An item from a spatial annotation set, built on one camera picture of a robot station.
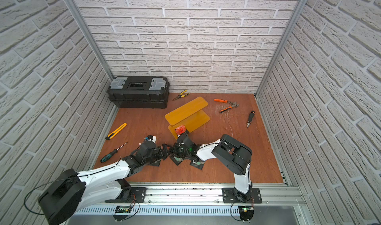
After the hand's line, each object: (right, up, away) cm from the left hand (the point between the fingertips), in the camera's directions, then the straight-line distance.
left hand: (169, 148), depth 86 cm
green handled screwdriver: (-34, -2, +2) cm, 34 cm away
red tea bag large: (+5, +9, +12) cm, 16 cm away
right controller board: (+40, -27, -15) cm, 51 cm away
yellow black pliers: (+3, +34, +32) cm, 47 cm away
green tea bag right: (+17, -9, -2) cm, 20 cm away
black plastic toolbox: (-23, +35, +13) cm, 44 cm away
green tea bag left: (+5, -6, -1) cm, 8 cm away
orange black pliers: (+45, +27, +28) cm, 60 cm away
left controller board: (-22, -27, -13) cm, 37 cm away
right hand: (-1, -2, +2) cm, 3 cm away
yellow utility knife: (-38, +8, +11) cm, 41 cm away
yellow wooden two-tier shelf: (+12, +19, +5) cm, 24 cm away
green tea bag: (-7, -8, -3) cm, 11 cm away
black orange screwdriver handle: (+55, +18, +18) cm, 61 cm away
